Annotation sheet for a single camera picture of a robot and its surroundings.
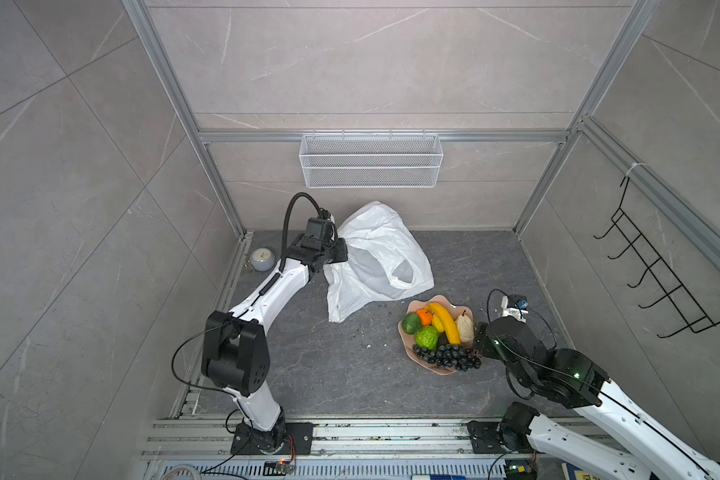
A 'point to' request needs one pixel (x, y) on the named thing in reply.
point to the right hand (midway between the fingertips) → (484, 326)
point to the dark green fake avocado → (411, 323)
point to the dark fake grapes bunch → (449, 355)
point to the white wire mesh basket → (371, 161)
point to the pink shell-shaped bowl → (457, 309)
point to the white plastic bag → (382, 262)
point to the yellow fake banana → (450, 326)
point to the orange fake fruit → (425, 317)
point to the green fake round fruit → (427, 337)
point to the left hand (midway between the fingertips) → (343, 241)
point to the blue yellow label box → (573, 472)
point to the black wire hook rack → (695, 317)
